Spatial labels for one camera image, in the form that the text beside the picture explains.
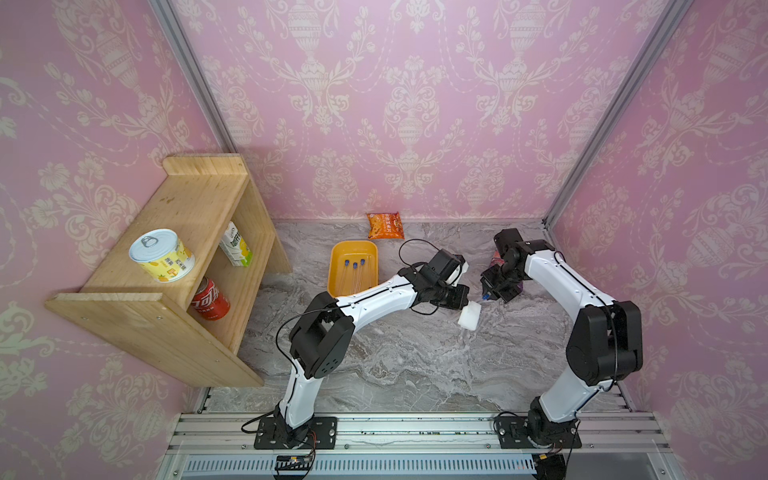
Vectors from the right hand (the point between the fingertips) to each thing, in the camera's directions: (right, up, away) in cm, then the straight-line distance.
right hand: (483, 290), depth 89 cm
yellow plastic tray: (-45, +10, +21) cm, 51 cm away
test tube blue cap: (0, -1, -2) cm, 3 cm away
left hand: (-5, -3, -5) cm, 8 cm away
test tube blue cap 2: (-40, +3, +15) cm, 43 cm away
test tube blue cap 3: (-38, +4, +17) cm, 42 cm away
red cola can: (-68, +1, -23) cm, 71 cm away
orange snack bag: (-30, +21, +26) cm, 46 cm away
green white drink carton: (-67, +14, -14) cm, 70 cm away
